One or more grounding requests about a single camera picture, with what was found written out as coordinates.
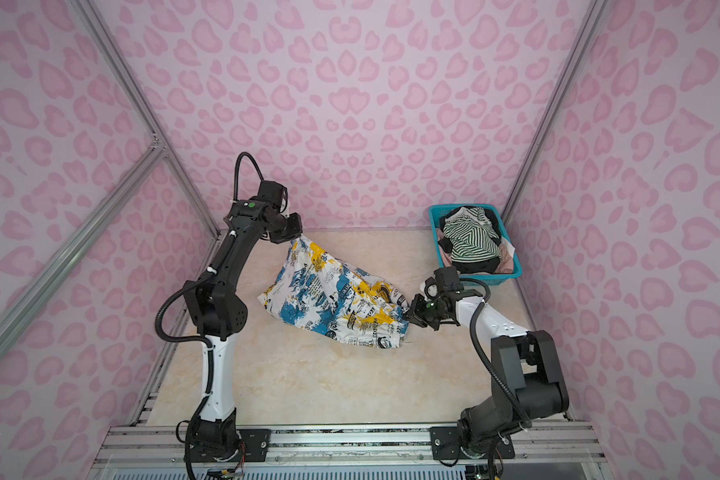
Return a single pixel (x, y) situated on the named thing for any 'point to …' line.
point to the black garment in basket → (471, 267)
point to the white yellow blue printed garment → (332, 296)
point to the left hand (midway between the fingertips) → (308, 228)
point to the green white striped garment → (472, 236)
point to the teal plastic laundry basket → (511, 265)
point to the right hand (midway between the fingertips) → (402, 312)
